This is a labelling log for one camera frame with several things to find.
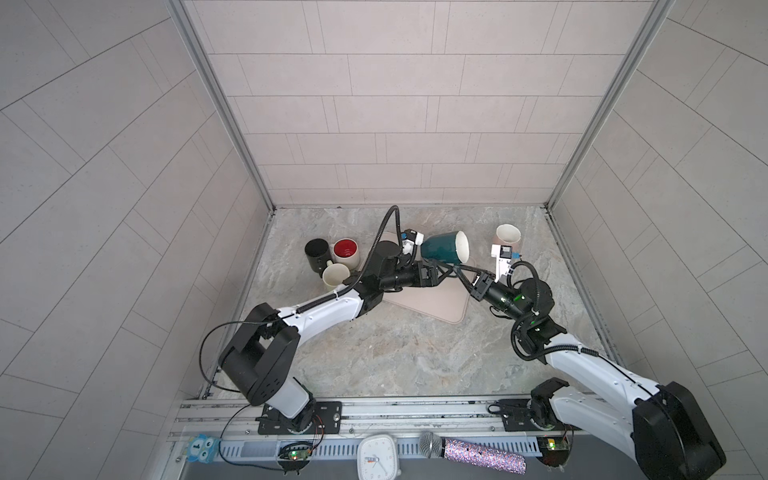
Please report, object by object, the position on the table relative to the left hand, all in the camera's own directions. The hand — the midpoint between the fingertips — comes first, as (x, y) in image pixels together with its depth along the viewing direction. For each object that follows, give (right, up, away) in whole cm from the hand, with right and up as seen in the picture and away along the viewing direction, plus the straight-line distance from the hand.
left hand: (450, 271), depth 75 cm
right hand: (0, 0, -3) cm, 3 cm away
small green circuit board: (-35, -37, -11) cm, 52 cm away
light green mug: (-32, -2, +12) cm, 34 cm away
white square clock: (-18, -38, -12) cm, 44 cm away
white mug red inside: (-30, +4, +20) cm, 36 cm away
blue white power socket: (-57, -38, -9) cm, 69 cm away
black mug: (-39, +3, +18) cm, 43 cm away
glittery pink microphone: (-6, -37, -11) cm, 39 cm away
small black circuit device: (+23, -40, -7) cm, 47 cm away
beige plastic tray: (+2, -11, +15) cm, 19 cm away
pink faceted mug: (+23, +9, +24) cm, 34 cm away
